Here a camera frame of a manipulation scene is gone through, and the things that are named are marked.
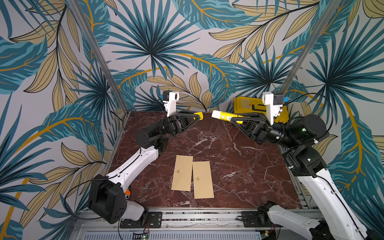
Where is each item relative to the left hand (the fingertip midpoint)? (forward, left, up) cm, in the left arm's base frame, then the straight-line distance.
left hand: (199, 121), depth 47 cm
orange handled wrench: (-9, +36, -50) cm, 63 cm away
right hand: (-1, -9, +3) cm, 10 cm away
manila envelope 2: (0, +8, -52) cm, 52 cm away
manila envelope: (0, -4, -52) cm, 52 cm away
